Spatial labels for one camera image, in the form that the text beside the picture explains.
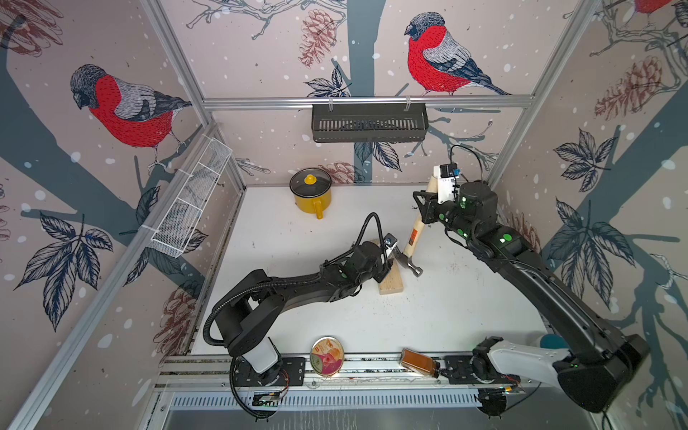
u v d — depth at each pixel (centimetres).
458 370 73
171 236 78
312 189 108
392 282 88
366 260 64
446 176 58
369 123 104
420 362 72
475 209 50
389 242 73
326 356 73
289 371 74
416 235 73
